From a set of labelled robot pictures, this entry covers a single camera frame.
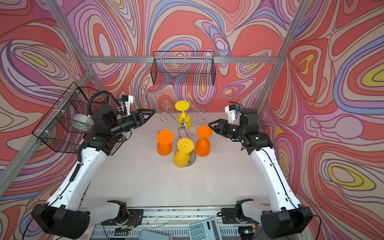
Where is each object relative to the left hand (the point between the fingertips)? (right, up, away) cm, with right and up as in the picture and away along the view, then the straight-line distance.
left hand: (154, 113), depth 65 cm
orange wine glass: (+4, -11, +1) cm, 12 cm away
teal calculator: (+24, -54, +4) cm, 59 cm away
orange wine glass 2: (+22, -15, +8) cm, 28 cm away
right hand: (+26, -7, +5) cm, 27 cm away
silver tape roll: (-36, -4, +5) cm, 36 cm away
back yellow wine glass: (+12, -2, +15) cm, 20 cm away
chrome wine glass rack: (+13, -9, +7) cm, 17 cm away
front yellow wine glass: (+11, -21, +5) cm, 24 cm away
